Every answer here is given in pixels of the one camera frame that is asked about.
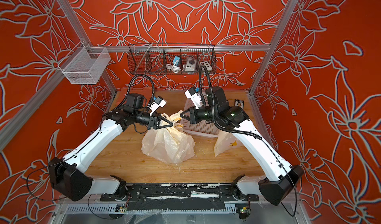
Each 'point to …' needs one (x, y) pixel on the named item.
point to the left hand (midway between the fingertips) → (170, 124)
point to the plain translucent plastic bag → (172, 143)
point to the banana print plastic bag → (225, 140)
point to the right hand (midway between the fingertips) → (179, 114)
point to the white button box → (208, 66)
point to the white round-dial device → (191, 64)
